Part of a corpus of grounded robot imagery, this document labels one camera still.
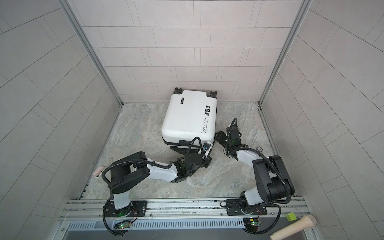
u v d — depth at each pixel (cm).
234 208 71
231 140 70
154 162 51
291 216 68
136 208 71
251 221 68
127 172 49
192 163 61
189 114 84
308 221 65
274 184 43
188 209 72
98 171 80
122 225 65
